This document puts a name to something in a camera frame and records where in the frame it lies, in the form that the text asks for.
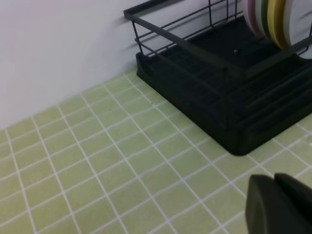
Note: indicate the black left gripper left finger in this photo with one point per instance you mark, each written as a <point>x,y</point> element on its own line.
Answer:
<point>268,210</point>

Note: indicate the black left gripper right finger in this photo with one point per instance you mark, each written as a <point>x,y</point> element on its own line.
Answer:
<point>300,196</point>

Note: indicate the grey round plate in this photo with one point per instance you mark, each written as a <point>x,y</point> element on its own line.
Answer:
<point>297,21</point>

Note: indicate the yellow plate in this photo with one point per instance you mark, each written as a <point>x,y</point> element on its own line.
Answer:
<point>275,17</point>

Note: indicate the green plate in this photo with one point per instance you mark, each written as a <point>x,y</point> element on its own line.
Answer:
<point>261,10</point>

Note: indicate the pink plate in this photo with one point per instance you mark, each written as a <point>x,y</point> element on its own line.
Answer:
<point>250,17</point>

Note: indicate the green checkered tablecloth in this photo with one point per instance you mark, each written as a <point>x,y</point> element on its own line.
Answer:
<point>120,159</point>

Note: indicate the black wire dish rack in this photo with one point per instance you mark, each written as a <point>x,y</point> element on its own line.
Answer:
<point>241,89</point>

